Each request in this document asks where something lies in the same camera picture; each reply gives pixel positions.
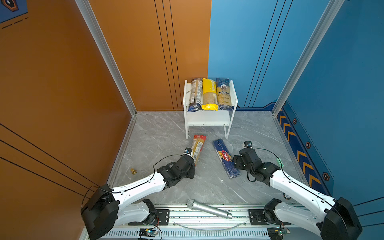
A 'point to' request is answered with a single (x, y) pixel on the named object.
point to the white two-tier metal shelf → (208, 118)
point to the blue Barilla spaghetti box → (231, 167)
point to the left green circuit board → (146, 232)
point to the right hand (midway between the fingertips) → (237, 159)
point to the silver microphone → (193, 204)
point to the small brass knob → (134, 171)
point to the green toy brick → (279, 162)
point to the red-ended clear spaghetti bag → (198, 143)
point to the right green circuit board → (277, 233)
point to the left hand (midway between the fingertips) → (193, 165)
